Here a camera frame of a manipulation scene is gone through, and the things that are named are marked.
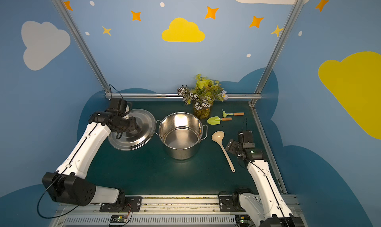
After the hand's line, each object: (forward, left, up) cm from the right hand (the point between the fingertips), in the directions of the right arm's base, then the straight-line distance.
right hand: (237, 146), depth 82 cm
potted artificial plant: (+33, +21, +7) cm, 39 cm away
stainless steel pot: (+13, +34, -11) cm, 39 cm away
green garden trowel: (+28, +9, -13) cm, 32 cm away
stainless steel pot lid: (-3, +55, +8) cm, 56 cm away
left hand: (+5, +59, +10) cm, 60 cm away
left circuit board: (-37, +60, -13) cm, 72 cm away
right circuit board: (-33, -2, -14) cm, 36 cm away
